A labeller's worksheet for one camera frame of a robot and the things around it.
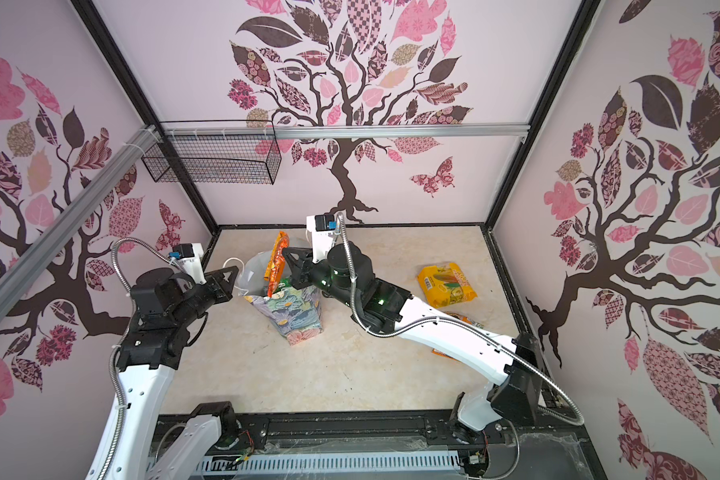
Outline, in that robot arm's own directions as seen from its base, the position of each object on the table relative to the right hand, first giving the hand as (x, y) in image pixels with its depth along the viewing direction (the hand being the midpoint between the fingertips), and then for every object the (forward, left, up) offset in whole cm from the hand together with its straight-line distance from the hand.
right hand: (284, 247), depth 60 cm
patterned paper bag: (-2, +2, -25) cm, 25 cm away
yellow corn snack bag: (+13, -43, -35) cm, 57 cm away
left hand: (+2, +14, -12) cm, 18 cm away
